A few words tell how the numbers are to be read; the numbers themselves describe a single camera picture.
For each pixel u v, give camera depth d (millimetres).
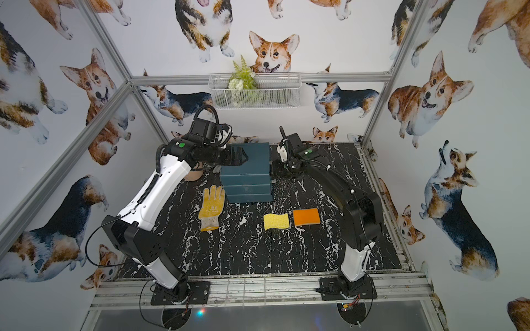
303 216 930
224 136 640
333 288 733
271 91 926
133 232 421
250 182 801
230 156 676
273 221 901
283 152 799
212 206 951
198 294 735
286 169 734
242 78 820
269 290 750
